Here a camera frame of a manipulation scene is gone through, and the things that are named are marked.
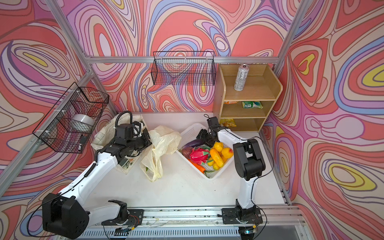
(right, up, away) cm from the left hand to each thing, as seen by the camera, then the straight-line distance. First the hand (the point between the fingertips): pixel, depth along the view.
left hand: (157, 137), depth 80 cm
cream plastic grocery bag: (+6, -1, -8) cm, 10 cm away
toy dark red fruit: (+15, -10, +9) cm, 20 cm away
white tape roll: (-35, +10, -6) cm, 37 cm away
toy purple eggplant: (+21, -5, +18) cm, 28 cm away
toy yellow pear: (+39, -9, +5) cm, 40 cm away
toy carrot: (+23, -18, +6) cm, 30 cm away
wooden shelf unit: (+49, +24, +7) cm, 56 cm away
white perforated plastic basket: (+16, +1, +19) cm, 25 cm away
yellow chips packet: (+45, +9, +28) cm, 54 cm away
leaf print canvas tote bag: (-29, +1, +2) cm, 29 cm away
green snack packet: (+59, +20, +19) cm, 65 cm away
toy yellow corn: (+33, -13, +4) cm, 36 cm away
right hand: (+24, -5, +17) cm, 30 cm away
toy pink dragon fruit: (+23, -11, +5) cm, 26 cm away
